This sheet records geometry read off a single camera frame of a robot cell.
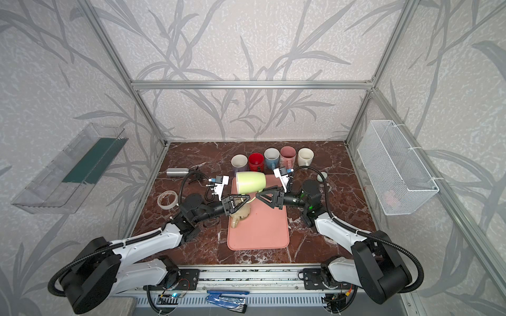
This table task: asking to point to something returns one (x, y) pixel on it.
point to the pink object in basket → (391, 199)
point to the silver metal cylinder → (177, 172)
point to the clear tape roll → (167, 207)
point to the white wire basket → (399, 182)
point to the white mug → (305, 157)
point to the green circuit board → (175, 295)
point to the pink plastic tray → (266, 227)
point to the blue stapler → (232, 300)
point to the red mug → (256, 162)
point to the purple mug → (240, 163)
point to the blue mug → (271, 156)
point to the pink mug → (287, 157)
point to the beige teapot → (240, 214)
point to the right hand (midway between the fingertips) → (260, 190)
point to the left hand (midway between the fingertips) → (250, 195)
